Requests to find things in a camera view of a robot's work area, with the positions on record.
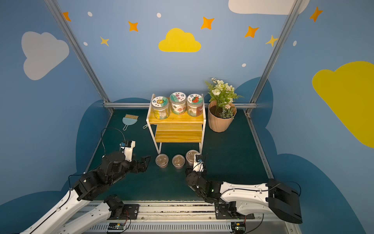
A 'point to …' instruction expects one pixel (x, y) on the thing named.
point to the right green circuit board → (238, 227)
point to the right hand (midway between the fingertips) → (193, 160)
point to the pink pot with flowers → (222, 107)
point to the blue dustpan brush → (129, 119)
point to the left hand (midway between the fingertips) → (143, 154)
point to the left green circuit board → (116, 226)
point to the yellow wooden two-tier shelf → (177, 128)
